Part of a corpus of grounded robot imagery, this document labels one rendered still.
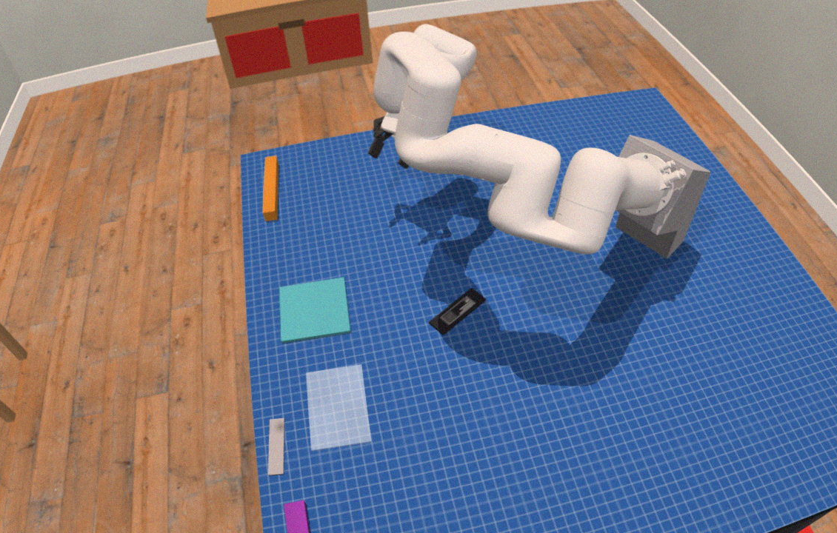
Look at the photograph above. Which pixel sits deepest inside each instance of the black rectangular strip with white printed pattern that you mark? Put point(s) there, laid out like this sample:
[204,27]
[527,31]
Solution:
[457,311]

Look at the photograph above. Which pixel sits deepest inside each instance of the dark blue work mat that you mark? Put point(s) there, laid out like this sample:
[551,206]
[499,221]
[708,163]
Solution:
[614,392]

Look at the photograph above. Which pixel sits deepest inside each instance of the orange rectangular bar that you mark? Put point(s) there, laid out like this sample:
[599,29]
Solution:
[271,182]

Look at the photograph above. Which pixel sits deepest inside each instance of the teal flat square tile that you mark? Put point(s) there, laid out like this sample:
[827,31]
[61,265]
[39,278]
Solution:
[313,310]

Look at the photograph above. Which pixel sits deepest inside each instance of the purple rectangular block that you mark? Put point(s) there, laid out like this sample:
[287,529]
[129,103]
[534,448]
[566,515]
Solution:
[296,517]

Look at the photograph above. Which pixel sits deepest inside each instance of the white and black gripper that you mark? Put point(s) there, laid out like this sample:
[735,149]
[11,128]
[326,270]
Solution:
[386,124]

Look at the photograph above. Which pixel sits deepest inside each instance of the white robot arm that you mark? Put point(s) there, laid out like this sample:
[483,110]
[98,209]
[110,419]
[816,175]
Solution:
[524,170]

